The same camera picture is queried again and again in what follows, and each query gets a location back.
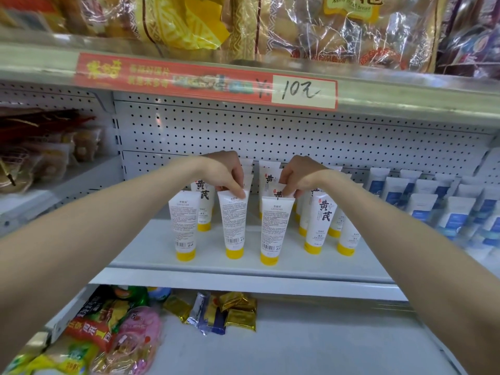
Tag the person's right forearm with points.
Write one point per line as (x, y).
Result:
(429, 269)

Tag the person's left forearm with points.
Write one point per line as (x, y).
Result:
(78, 249)

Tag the brown wrapped goods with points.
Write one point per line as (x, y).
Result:
(50, 156)

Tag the pink snack bag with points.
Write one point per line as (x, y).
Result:
(136, 331)

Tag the white paper price tag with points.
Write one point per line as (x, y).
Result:
(281, 101)

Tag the group of blue-labelled white tubes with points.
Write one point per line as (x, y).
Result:
(453, 218)

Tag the person's right hand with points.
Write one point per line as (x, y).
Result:
(308, 173)

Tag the person's left hand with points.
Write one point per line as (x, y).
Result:
(222, 169)

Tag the row of yellow cap tubes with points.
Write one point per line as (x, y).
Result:
(183, 222)

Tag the red shelf label strip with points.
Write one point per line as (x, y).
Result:
(136, 70)

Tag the blue snack packet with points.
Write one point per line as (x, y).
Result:
(218, 328)

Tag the black green chips bag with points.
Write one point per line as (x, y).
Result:
(117, 304)

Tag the blue chips bag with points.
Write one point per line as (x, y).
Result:
(159, 293)

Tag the red yellow snack packet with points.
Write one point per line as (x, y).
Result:
(91, 331)

